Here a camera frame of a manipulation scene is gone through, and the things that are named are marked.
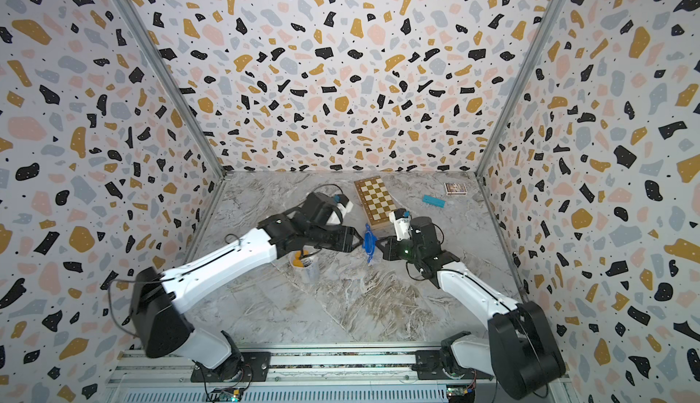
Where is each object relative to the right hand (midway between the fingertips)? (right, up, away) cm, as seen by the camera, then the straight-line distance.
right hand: (377, 243), depth 83 cm
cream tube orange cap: (-23, -5, -4) cm, 24 cm away
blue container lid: (-2, 0, +4) cm, 5 cm away
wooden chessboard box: (+1, +13, +26) cm, 29 cm away
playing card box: (+35, +18, +33) cm, 51 cm away
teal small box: (+22, +13, +30) cm, 39 cm away
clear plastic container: (-22, -10, +3) cm, 24 cm away
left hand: (-5, +3, -8) cm, 10 cm away
